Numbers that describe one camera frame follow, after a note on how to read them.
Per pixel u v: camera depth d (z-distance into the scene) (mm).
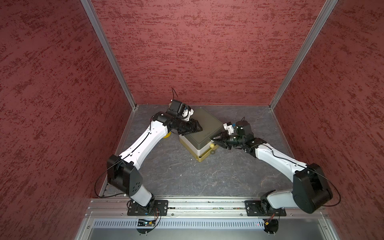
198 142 749
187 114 668
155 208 730
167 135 1019
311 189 422
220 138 772
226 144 739
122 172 419
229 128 793
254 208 736
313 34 807
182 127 663
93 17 740
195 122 696
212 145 852
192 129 669
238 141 698
